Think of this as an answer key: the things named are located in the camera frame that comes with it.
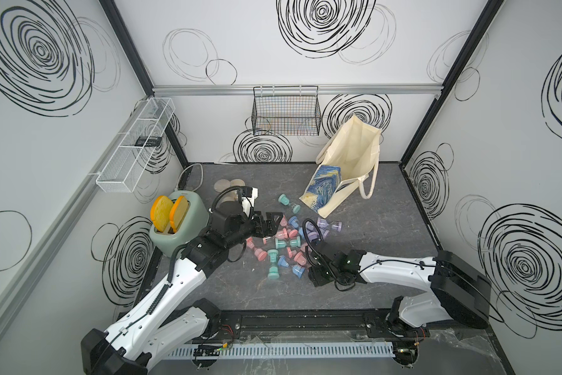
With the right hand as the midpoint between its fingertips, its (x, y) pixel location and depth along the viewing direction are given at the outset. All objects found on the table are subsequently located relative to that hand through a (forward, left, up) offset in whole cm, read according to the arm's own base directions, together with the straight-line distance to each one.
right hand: (314, 276), depth 84 cm
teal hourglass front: (+1, +15, +1) cm, 15 cm away
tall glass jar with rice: (+31, +38, +14) cm, 50 cm away
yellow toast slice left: (+13, +53, +21) cm, 58 cm away
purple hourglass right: (+19, -10, +3) cm, 22 cm away
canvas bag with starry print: (+58, -20, +6) cm, 62 cm away
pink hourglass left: (+6, +20, +3) cm, 21 cm away
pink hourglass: (+21, +12, +2) cm, 24 cm away
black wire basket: (+81, +12, +16) cm, 84 cm away
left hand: (+10, +15, +25) cm, 31 cm away
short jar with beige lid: (+37, +33, +7) cm, 51 cm away
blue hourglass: (+1, +6, +3) cm, 7 cm away
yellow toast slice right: (+13, +47, +21) cm, 53 cm away
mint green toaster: (+10, +43, +16) cm, 47 cm away
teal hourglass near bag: (+32, +12, +3) cm, 34 cm away
